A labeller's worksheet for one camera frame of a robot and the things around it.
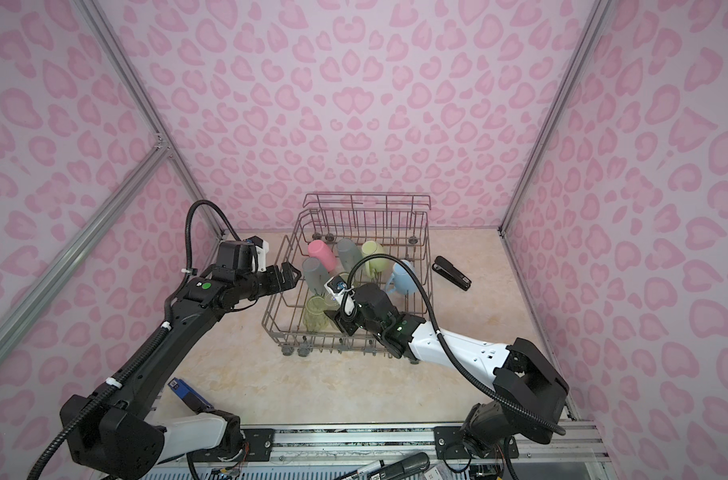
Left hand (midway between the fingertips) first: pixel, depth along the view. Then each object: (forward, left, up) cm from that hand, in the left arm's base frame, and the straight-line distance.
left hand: (289, 272), depth 79 cm
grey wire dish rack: (+29, -26, -20) cm, 44 cm away
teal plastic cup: (+7, -4, -10) cm, 13 cm away
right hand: (-6, -12, -4) cm, 14 cm away
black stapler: (+15, -47, -21) cm, 54 cm away
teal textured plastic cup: (+16, -14, -12) cm, 24 cm away
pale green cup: (-5, -5, -17) cm, 18 cm away
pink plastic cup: (+17, -6, -13) cm, 22 cm away
